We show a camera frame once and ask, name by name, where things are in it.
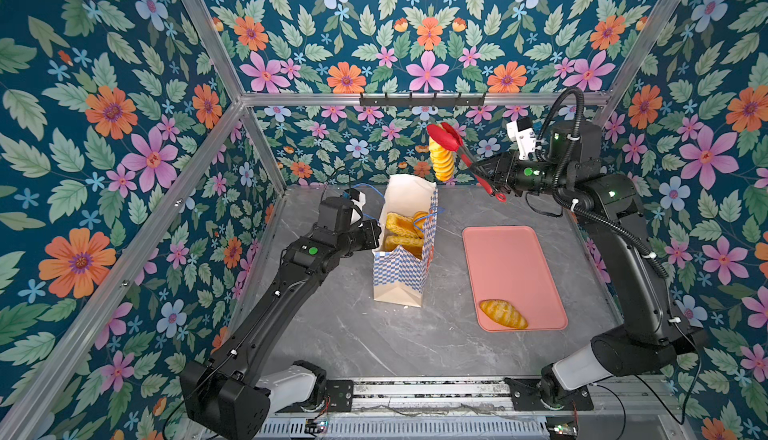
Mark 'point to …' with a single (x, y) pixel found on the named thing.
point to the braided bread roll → (403, 224)
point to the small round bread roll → (418, 215)
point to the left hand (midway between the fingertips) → (387, 222)
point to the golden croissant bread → (504, 312)
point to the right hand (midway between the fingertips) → (474, 164)
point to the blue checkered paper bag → (399, 275)
